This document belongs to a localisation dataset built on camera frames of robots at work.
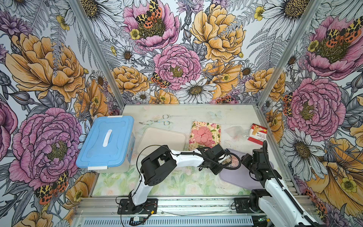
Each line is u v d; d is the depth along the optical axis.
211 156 0.69
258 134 0.99
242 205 0.74
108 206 0.76
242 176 0.88
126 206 0.73
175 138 1.03
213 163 0.62
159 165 0.52
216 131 1.05
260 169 0.65
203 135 1.01
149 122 1.11
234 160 0.70
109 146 0.78
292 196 0.49
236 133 1.01
